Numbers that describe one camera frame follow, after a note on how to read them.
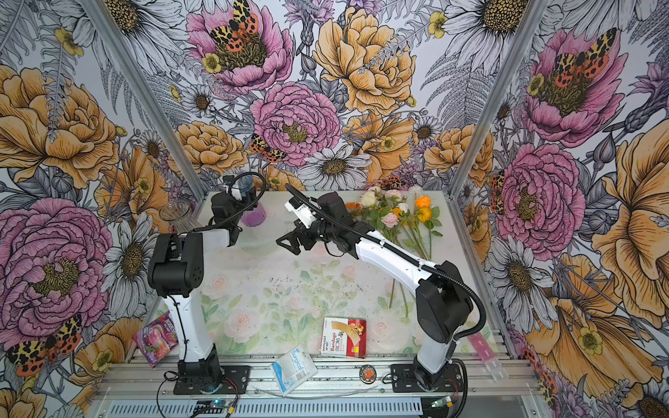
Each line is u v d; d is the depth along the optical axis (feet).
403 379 2.43
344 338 2.57
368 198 3.54
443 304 1.50
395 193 3.78
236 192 2.95
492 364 2.50
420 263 1.58
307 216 2.31
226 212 2.67
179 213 2.97
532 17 2.38
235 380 2.41
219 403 2.33
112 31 2.45
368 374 2.48
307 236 2.30
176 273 1.83
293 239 2.26
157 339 2.60
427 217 3.56
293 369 2.50
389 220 3.31
